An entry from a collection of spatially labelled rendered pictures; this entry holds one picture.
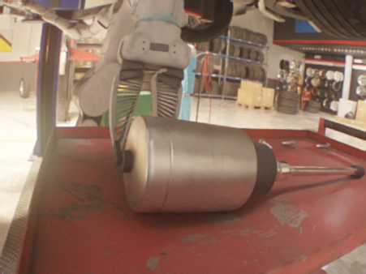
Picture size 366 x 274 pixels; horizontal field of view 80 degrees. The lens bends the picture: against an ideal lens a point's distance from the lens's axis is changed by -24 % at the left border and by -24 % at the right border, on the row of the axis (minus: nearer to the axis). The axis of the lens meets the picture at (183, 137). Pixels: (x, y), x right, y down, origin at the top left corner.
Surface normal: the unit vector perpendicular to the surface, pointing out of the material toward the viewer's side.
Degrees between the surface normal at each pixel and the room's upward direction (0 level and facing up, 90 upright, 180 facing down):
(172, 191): 96
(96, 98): 90
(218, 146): 47
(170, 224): 0
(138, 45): 79
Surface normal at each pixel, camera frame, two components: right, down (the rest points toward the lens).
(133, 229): 0.10, -0.97
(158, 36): 0.37, 0.20
